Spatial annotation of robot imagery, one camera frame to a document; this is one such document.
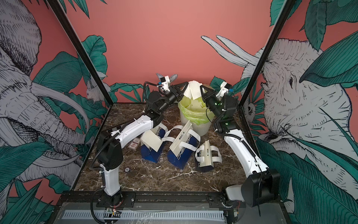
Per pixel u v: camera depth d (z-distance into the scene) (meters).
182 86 0.69
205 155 0.65
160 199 0.76
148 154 0.85
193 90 0.70
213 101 0.62
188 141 0.78
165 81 0.69
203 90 0.67
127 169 0.84
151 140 0.73
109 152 0.49
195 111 0.77
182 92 0.67
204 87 0.68
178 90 0.66
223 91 0.64
